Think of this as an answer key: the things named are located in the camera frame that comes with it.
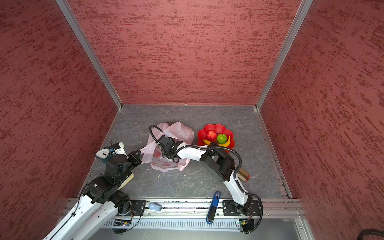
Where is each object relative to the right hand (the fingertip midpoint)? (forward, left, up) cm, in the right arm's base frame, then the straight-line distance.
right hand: (167, 152), depth 93 cm
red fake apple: (+9, -29, +3) cm, 31 cm away
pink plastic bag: (-7, +5, +12) cm, 15 cm away
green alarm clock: (-2, +39, +3) cm, 39 cm away
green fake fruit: (+6, -36, +4) cm, 36 cm away
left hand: (-8, +10, +14) cm, 19 cm away
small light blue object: (-30, +3, -1) cm, 30 cm away
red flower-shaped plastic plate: (+16, -36, +1) cm, 39 cm away
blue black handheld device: (-29, -27, -1) cm, 40 cm away
